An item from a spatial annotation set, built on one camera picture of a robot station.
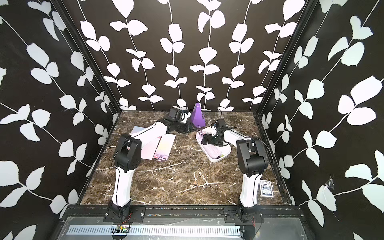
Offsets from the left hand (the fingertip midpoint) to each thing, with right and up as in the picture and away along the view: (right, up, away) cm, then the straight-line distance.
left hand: (197, 127), depth 94 cm
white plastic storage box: (+11, -17, +1) cm, 20 cm away
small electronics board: (-37, -49, -23) cm, 65 cm away
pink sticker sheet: (-46, -2, +17) cm, 49 cm away
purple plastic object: (+1, +6, +12) cm, 13 cm away
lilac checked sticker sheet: (+2, -5, +7) cm, 9 cm away
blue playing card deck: (+39, -34, -12) cm, 53 cm away
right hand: (+6, -9, +6) cm, 12 cm away
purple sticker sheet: (-22, -14, +6) cm, 27 cm away
